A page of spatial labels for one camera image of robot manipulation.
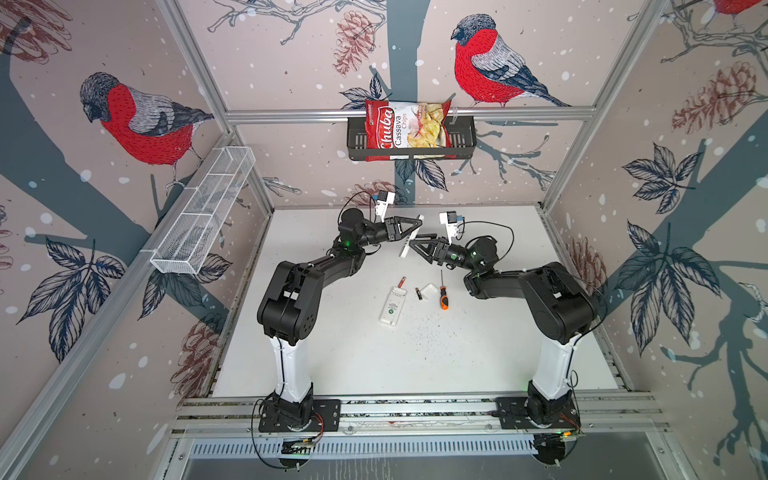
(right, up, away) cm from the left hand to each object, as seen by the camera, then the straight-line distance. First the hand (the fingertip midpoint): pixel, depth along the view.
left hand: (419, 226), depth 79 cm
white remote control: (-7, -25, +13) cm, 29 cm away
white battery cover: (+5, -21, +18) cm, 28 cm away
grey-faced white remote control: (-2, -2, 0) cm, 2 cm away
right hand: (-4, -7, +1) cm, 8 cm away
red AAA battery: (-4, -18, +20) cm, 28 cm away
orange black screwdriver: (+9, -23, +13) cm, 28 cm away
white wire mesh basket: (-58, -3, -7) cm, 58 cm away
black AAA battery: (+1, -21, +16) cm, 27 cm away
